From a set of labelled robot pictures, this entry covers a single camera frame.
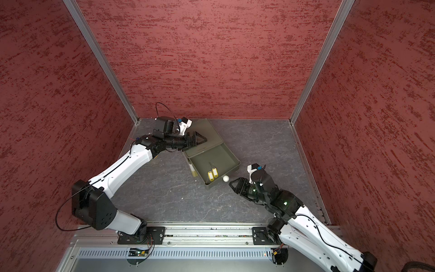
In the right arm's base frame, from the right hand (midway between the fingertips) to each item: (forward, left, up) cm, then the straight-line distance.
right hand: (231, 190), depth 72 cm
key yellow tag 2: (+10, +7, -2) cm, 12 cm away
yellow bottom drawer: (+14, +19, -12) cm, 27 cm away
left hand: (+19, +14, +8) cm, 24 cm away
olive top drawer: (+14, +8, -2) cm, 16 cm away
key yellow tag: (+8, +9, -1) cm, 12 cm away
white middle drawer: (+14, +19, -5) cm, 25 cm away
